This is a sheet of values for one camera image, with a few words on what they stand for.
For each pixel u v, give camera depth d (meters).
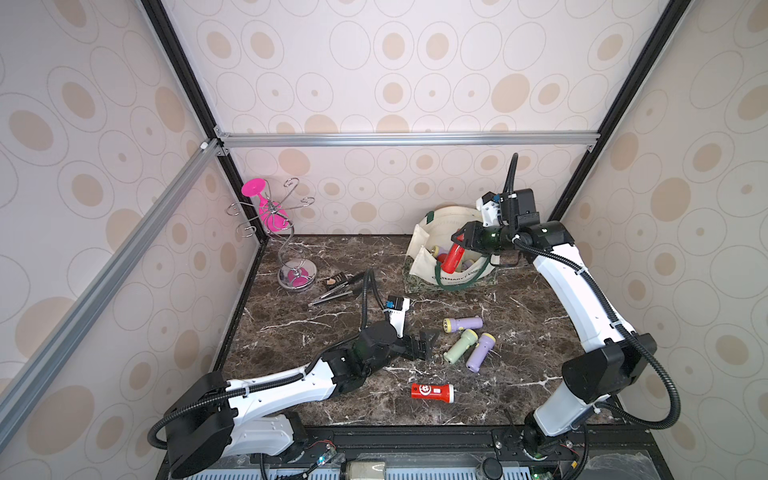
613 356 0.42
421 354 0.66
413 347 0.65
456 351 0.87
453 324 0.92
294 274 1.06
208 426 0.40
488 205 0.70
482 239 0.67
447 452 0.73
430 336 0.66
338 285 1.06
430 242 0.94
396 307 0.65
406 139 0.92
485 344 0.87
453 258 0.77
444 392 0.78
